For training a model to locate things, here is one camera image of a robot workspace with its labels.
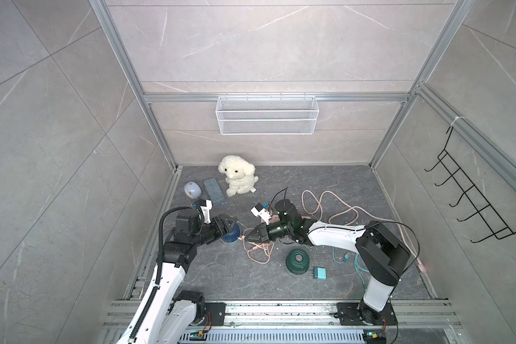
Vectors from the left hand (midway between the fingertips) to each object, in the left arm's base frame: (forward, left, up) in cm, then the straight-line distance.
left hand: (233, 219), depth 75 cm
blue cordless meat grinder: (-2, +1, -9) cm, 10 cm away
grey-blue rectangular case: (+27, +14, -18) cm, 35 cm away
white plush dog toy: (+26, -1, -5) cm, 26 cm away
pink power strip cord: (+16, -54, -20) cm, 60 cm away
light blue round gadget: (+25, +23, -14) cm, 36 cm away
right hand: (-5, -5, -7) cm, 10 cm away
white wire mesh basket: (+51, -14, +9) cm, 54 cm away
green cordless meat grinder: (-12, -22, -9) cm, 27 cm away
